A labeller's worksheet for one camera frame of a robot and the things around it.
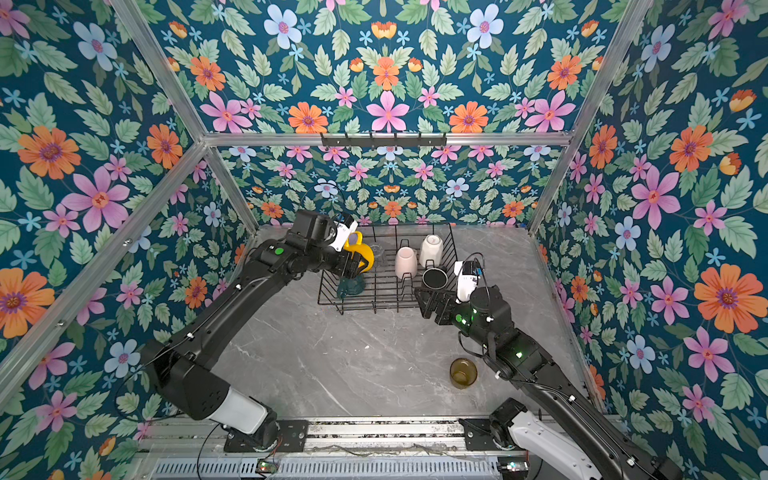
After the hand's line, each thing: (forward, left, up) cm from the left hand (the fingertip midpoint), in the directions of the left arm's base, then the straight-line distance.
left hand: (361, 250), depth 75 cm
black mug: (+2, -20, -18) cm, 27 cm away
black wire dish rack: (+16, -7, -26) cm, 31 cm away
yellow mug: (+3, +2, -1) cm, 3 cm away
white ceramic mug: (+14, -21, -17) cm, 31 cm away
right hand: (-13, -16, -1) cm, 20 cm away
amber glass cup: (-24, -26, -28) cm, 45 cm away
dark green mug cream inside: (+5, +6, -23) cm, 25 cm away
